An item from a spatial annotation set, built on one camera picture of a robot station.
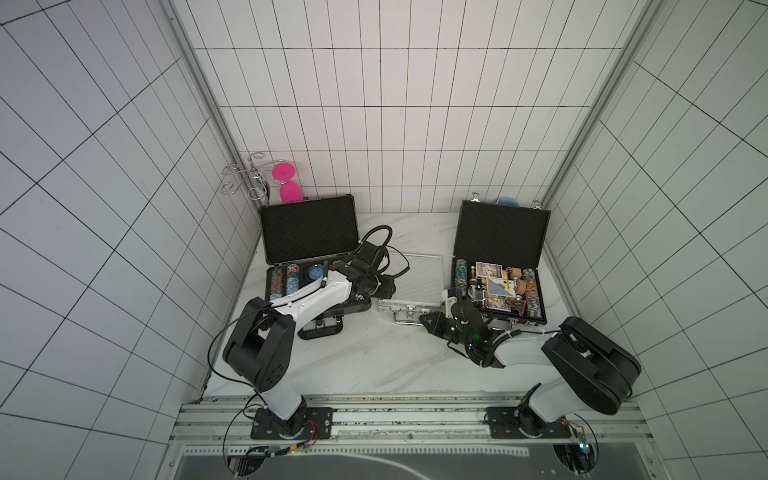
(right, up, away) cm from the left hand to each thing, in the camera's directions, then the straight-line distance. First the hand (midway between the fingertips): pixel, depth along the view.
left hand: (384, 293), depth 88 cm
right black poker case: (+39, +10, +13) cm, 42 cm away
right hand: (+11, -6, +1) cm, 12 cm away
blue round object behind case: (+48, +31, +26) cm, 63 cm away
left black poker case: (-29, +17, +14) cm, 37 cm away
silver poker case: (+12, +2, +9) cm, 14 cm away
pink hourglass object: (-33, +33, +14) cm, 49 cm away
